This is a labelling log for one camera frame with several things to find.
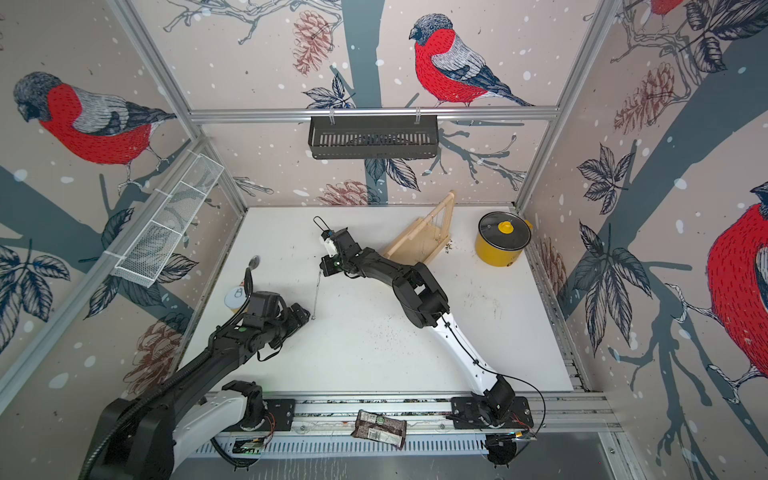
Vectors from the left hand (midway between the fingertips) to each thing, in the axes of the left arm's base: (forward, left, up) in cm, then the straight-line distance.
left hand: (306, 314), depth 88 cm
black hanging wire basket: (+58, -16, +23) cm, 65 cm away
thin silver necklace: (0, -1, -3) cm, 3 cm away
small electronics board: (-32, +9, -5) cm, 33 cm away
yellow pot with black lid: (+23, -62, +8) cm, 67 cm away
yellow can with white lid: (+5, +23, +1) cm, 23 cm away
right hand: (+21, -1, -3) cm, 21 cm away
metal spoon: (+21, +23, -3) cm, 31 cm away
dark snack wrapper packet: (-28, -23, -2) cm, 37 cm away
